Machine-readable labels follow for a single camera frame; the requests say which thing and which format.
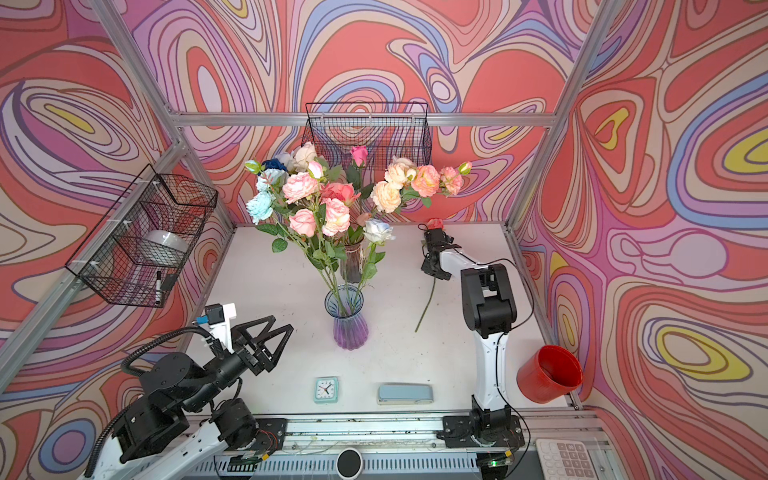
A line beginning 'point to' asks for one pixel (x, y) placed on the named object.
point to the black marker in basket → (158, 297)
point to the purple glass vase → (345, 303)
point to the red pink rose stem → (432, 224)
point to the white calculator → (562, 459)
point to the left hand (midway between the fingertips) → (286, 325)
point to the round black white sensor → (349, 463)
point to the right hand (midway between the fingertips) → (437, 274)
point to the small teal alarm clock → (326, 390)
